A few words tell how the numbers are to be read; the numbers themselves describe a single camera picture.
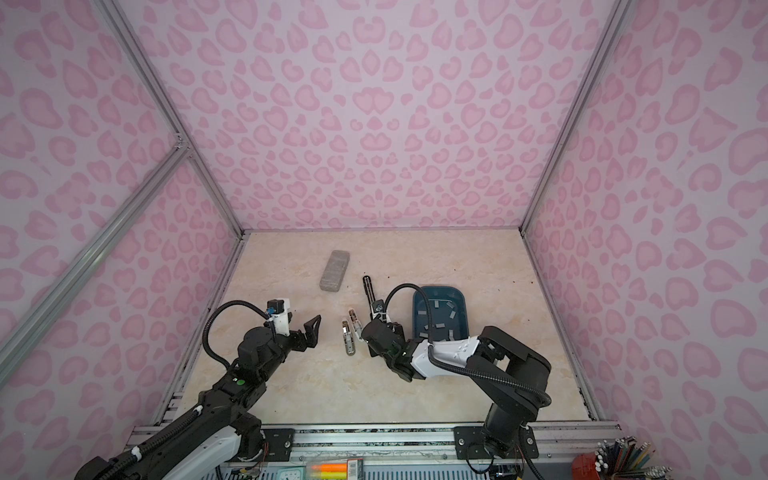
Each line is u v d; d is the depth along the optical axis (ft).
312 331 2.47
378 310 2.51
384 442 2.46
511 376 1.48
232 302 2.01
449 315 3.13
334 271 3.41
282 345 2.36
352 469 2.27
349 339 2.96
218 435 1.83
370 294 3.28
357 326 3.04
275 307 2.30
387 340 2.21
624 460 2.03
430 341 1.96
